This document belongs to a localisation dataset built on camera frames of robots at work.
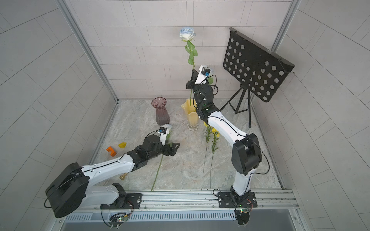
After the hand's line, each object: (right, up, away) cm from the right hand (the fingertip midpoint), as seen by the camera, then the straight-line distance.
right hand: (191, 68), depth 73 cm
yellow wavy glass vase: (-1, -20, +17) cm, 26 cm away
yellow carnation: (+11, -38, +20) cm, 45 cm away
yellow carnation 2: (+14, -45, +16) cm, 49 cm away
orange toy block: (-48, -47, +13) cm, 68 cm away
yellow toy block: (-43, -43, +16) cm, 63 cm away
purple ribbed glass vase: (-21, -26, +29) cm, 44 cm away
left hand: (-8, -40, +10) cm, 42 cm away
